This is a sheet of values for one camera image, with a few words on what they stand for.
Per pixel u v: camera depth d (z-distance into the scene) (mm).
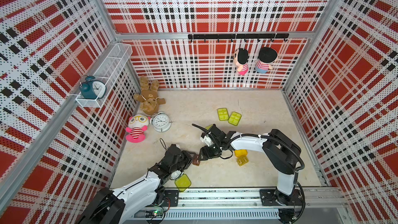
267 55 932
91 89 614
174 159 671
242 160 841
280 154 479
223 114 1045
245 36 904
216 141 805
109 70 807
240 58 930
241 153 874
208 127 768
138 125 948
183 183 785
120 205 420
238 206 722
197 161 821
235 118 1033
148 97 1045
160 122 983
